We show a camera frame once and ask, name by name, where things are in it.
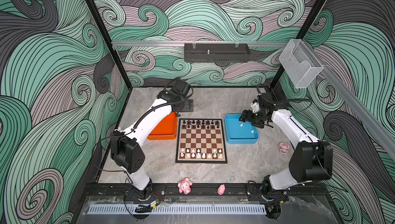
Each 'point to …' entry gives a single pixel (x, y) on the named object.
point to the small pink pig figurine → (221, 189)
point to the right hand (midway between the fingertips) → (246, 120)
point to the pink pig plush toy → (184, 186)
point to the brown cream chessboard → (201, 141)
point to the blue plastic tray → (239, 132)
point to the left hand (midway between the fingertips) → (184, 105)
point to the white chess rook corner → (220, 155)
